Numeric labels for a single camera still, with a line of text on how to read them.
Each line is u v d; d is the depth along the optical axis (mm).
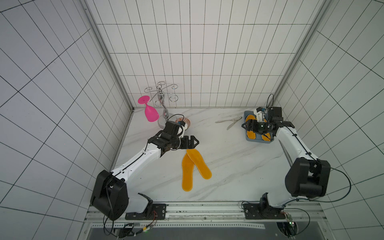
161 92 893
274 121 626
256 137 1003
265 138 705
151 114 929
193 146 712
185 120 1070
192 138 727
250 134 1003
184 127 757
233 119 1129
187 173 855
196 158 908
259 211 723
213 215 726
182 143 703
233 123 1102
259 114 791
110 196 399
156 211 721
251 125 772
